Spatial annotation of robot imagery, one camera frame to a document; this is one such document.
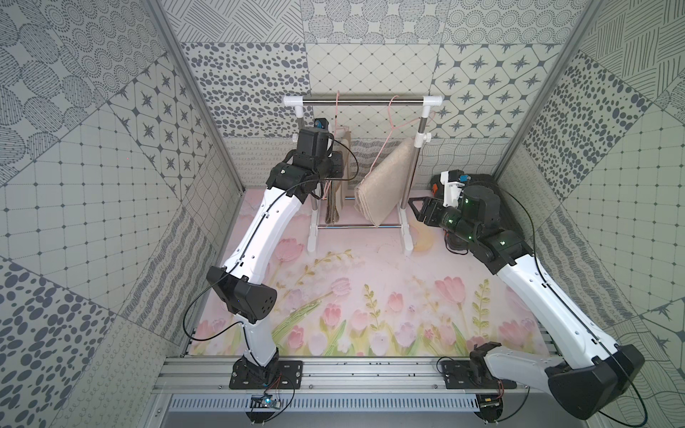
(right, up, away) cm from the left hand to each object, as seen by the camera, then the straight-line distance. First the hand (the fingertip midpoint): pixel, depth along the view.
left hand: (327, 148), depth 75 cm
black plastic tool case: (+69, -21, +28) cm, 78 cm away
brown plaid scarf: (0, -18, +13) cm, 22 cm away
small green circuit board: (-16, -70, -5) cm, 72 cm away
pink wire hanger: (+23, +13, +26) cm, 37 cm away
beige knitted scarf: (+17, -11, +16) cm, 26 cm away
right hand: (+25, -16, -3) cm, 30 cm away
